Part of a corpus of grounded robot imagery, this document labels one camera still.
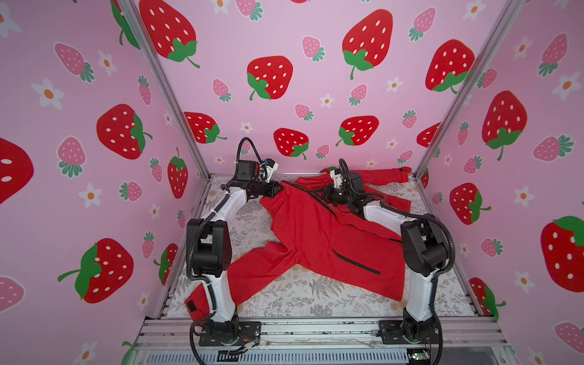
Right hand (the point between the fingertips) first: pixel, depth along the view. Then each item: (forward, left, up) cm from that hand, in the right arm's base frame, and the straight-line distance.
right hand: (309, 193), depth 90 cm
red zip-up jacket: (-9, -7, -13) cm, 18 cm away
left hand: (+4, +11, -1) cm, 12 cm away
